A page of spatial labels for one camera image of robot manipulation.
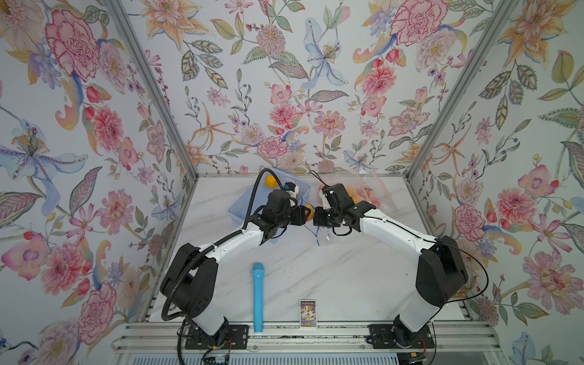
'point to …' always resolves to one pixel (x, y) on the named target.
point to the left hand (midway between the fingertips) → (310, 210)
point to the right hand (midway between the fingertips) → (311, 215)
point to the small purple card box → (307, 313)
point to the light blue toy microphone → (258, 284)
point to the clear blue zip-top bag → (324, 235)
